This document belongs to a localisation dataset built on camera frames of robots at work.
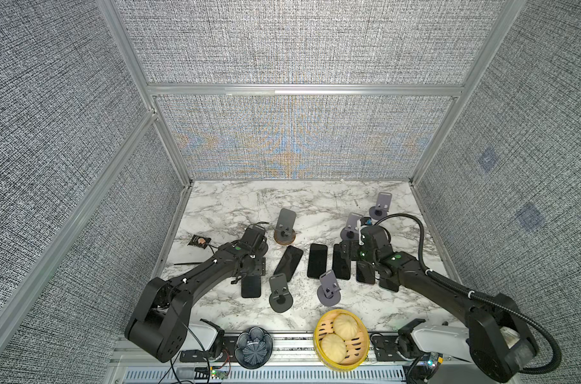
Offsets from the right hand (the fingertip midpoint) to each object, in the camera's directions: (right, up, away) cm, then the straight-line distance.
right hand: (351, 238), depth 87 cm
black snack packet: (-59, -3, +10) cm, 60 cm away
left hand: (-34, -11, +1) cm, 36 cm away
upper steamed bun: (-6, -24, -15) cm, 29 cm away
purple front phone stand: (-9, -18, -7) cm, 21 cm away
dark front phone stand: (-25, -20, -6) cm, 33 cm away
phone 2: (-11, -9, +6) cm, 16 cm away
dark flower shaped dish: (-33, -32, -14) cm, 48 cm away
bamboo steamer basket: (-2, -31, -15) cm, 35 cm away
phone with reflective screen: (-3, -11, 0) cm, 12 cm away
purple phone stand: (+18, +9, +19) cm, 28 cm away
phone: (-36, -16, -5) cm, 40 cm away
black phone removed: (+6, -14, +4) cm, 16 cm away
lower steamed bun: (-10, -29, -18) cm, 36 cm away
